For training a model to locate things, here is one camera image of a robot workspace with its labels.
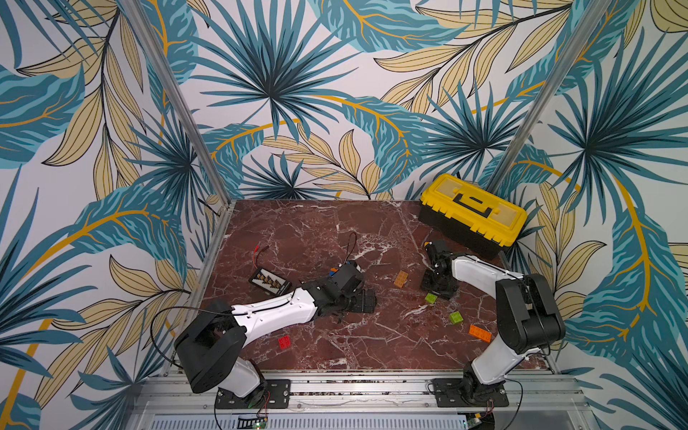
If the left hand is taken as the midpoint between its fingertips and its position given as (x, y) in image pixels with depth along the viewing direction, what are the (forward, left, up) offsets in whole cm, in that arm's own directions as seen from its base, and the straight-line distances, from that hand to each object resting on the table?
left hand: (363, 305), depth 82 cm
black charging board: (+11, +32, -7) cm, 34 cm away
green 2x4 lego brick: (0, -31, -7) cm, 32 cm away
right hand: (+9, -24, -8) cm, 27 cm away
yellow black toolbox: (+28, -41, +9) cm, 50 cm away
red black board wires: (+20, +40, -8) cm, 45 cm away
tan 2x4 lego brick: (+13, -14, -7) cm, 21 cm away
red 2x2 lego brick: (-9, +24, -7) cm, 26 cm away
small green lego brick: (+6, -24, -7) cm, 25 cm away
